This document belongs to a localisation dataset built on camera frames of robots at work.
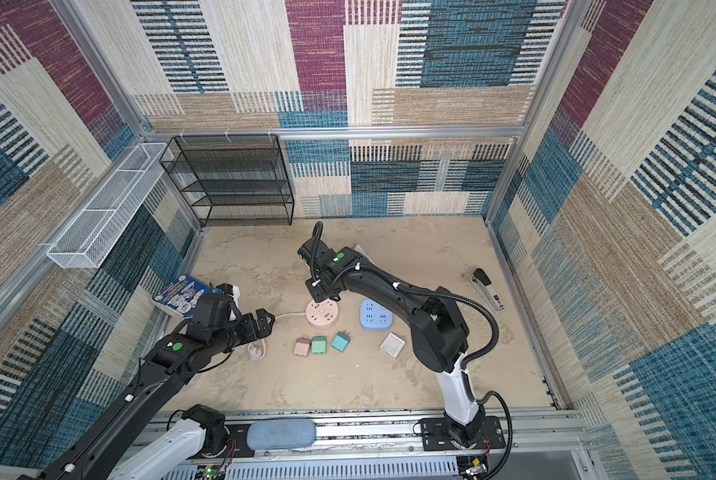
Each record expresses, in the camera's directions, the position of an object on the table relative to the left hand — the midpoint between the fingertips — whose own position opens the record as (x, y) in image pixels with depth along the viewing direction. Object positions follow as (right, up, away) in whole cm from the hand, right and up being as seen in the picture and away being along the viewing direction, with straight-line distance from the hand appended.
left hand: (261, 317), depth 78 cm
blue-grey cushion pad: (+7, -26, -7) cm, 27 cm away
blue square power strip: (+29, -3, +13) cm, 32 cm away
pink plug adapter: (+9, -10, +9) cm, 16 cm away
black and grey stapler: (+65, +6, +19) cm, 68 cm away
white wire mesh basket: (-38, +20, -8) cm, 43 cm away
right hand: (+16, +6, +8) cm, 18 cm away
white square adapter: (+35, -9, +7) cm, 37 cm away
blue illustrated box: (-31, +3, +19) cm, 36 cm away
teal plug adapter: (+20, -9, +9) cm, 24 cm away
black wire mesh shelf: (-21, +43, +32) cm, 57 cm away
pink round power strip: (+14, -2, +14) cm, 20 cm away
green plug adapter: (+14, -10, +9) cm, 19 cm away
